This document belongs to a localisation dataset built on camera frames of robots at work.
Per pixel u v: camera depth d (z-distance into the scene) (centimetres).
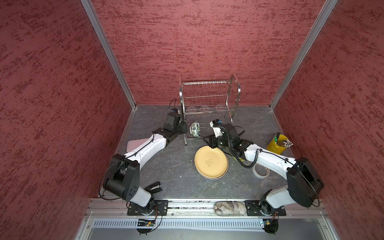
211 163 87
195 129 90
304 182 43
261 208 67
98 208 74
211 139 73
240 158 61
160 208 74
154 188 79
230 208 71
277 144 88
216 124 73
